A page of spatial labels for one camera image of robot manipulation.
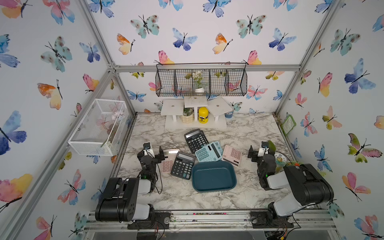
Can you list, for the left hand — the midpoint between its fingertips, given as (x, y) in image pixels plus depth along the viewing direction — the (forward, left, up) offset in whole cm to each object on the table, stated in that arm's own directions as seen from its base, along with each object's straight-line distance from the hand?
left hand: (153, 146), depth 90 cm
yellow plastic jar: (+25, -30, 0) cm, 40 cm away
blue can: (+31, -51, -7) cm, 60 cm away
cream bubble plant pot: (+27, -20, -3) cm, 33 cm away
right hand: (-1, -64, 0) cm, 64 cm away
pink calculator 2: (-8, -7, -8) cm, 14 cm away
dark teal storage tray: (-14, -35, -12) cm, 40 cm away
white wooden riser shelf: (+28, -10, +4) cm, 30 cm away
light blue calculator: (-2, -33, -6) cm, 34 cm away
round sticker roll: (-8, -73, -2) cm, 74 cm away
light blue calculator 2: (+4, -40, -8) cm, 41 cm away
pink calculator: (-3, -47, -7) cm, 48 cm away
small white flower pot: (+30, -28, +21) cm, 46 cm away
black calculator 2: (-10, -17, -7) cm, 21 cm away
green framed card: (+21, -93, -8) cm, 96 cm away
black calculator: (+8, -25, -5) cm, 27 cm away
